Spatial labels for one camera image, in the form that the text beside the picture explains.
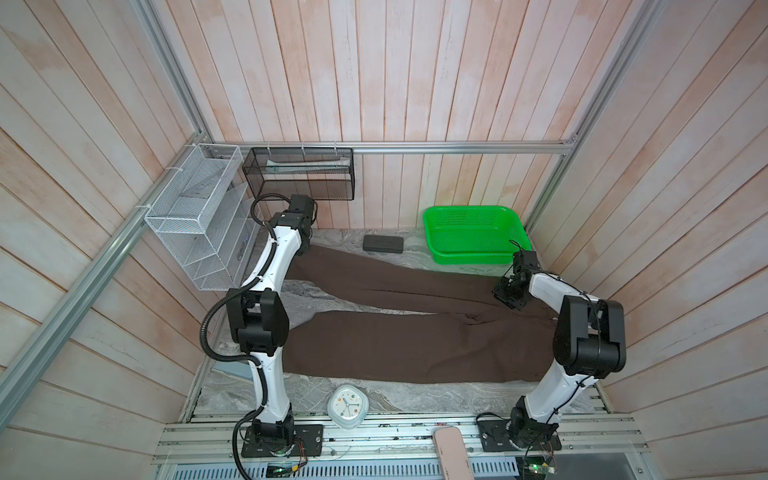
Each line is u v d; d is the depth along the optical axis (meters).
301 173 1.05
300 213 0.68
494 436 0.73
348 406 0.76
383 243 1.15
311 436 0.73
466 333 0.92
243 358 0.56
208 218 0.68
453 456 0.70
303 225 0.67
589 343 0.49
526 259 0.79
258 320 0.53
